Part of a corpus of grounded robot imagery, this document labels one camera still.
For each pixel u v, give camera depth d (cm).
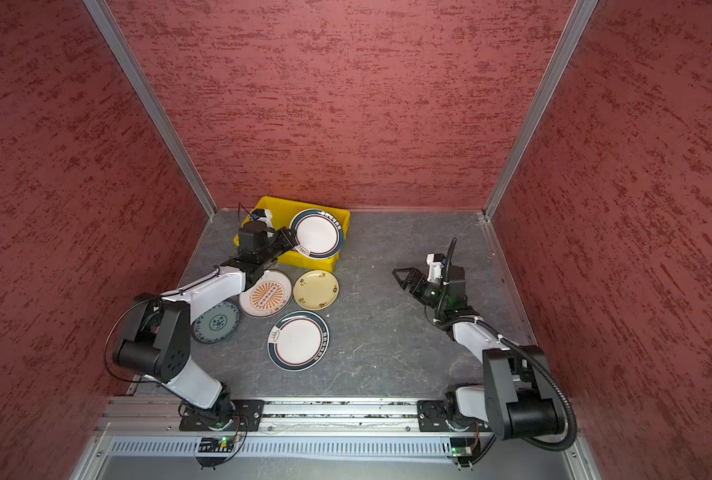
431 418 74
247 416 75
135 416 75
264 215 83
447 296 69
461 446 70
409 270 79
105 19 71
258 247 71
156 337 46
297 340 86
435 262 83
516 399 42
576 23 72
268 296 95
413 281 79
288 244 81
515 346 46
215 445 71
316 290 102
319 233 97
